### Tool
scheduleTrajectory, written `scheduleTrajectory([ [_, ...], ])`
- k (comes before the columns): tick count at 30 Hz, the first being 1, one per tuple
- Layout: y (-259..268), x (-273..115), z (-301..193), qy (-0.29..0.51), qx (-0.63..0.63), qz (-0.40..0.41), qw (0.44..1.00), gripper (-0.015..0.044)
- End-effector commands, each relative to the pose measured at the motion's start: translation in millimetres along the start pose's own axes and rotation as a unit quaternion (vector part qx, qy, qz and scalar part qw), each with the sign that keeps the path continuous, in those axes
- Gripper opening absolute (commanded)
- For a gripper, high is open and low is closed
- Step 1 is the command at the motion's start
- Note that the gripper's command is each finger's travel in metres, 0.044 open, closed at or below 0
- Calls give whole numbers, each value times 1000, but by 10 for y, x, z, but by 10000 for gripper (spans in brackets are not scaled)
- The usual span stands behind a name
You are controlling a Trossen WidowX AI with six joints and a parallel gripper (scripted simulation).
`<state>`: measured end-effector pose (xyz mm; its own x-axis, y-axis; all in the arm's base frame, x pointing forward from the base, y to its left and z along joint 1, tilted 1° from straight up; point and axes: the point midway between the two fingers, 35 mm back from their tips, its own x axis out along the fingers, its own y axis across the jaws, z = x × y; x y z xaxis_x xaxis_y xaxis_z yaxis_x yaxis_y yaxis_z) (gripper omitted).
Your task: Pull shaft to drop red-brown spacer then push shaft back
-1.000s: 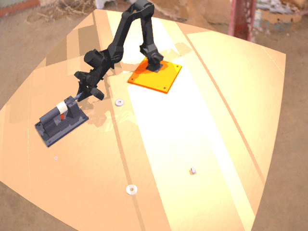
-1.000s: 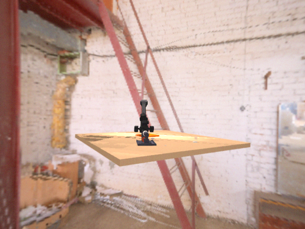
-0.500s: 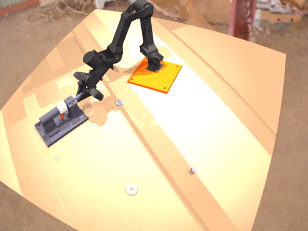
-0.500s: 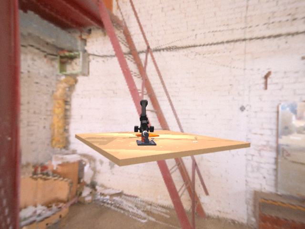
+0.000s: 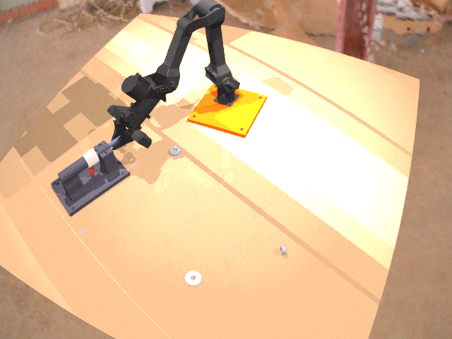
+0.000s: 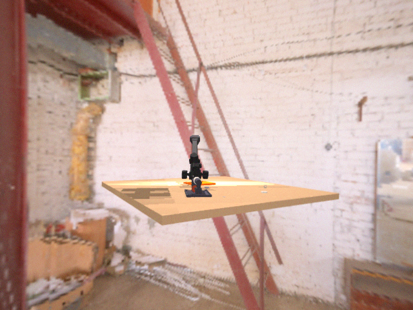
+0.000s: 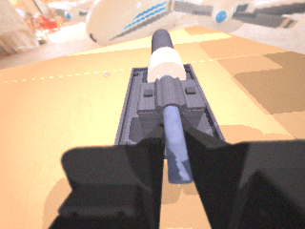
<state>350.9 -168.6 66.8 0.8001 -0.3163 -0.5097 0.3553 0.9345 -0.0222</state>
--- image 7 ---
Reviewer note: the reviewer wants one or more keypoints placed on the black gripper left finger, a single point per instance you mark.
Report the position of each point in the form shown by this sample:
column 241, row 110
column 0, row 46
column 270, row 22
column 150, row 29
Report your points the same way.
column 140, row 163

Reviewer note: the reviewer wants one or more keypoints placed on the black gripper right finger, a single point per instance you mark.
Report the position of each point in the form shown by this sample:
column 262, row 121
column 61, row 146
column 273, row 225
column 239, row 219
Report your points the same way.
column 223, row 172

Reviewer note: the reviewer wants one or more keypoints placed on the light blue cylinder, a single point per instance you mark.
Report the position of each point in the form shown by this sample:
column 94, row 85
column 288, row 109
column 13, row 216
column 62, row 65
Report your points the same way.
column 178, row 164

